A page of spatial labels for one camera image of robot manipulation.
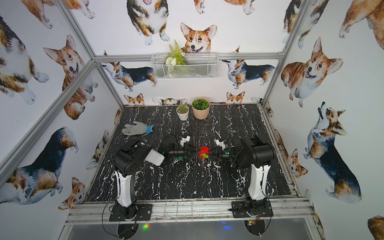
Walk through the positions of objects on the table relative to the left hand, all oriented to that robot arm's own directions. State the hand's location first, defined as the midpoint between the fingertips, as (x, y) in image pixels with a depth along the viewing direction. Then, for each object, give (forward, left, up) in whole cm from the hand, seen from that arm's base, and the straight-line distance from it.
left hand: (201, 151), depth 87 cm
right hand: (-1, -3, -4) cm, 5 cm away
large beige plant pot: (+34, -1, +2) cm, 34 cm away
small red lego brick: (0, 0, -6) cm, 6 cm away
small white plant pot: (+31, +13, -1) cm, 34 cm away
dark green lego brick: (-3, +12, -3) cm, 13 cm away
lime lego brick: (-1, -2, -3) cm, 4 cm away
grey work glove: (+22, +45, -7) cm, 51 cm away
